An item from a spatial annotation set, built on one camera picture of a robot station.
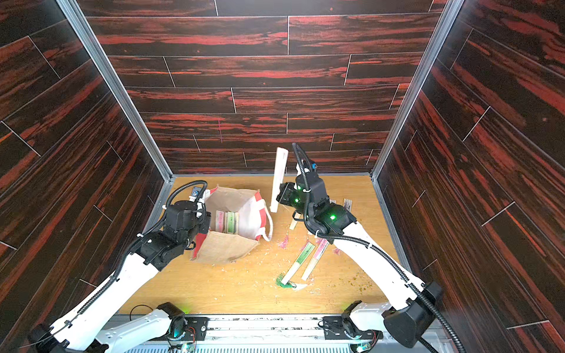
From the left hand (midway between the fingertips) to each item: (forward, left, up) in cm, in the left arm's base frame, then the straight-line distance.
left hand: (202, 208), depth 75 cm
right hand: (+5, -29, +7) cm, 30 cm away
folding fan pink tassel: (0, -29, -25) cm, 38 cm away
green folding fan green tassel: (-15, -29, -25) cm, 41 cm away
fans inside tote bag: (+8, -3, -21) cm, 22 cm away
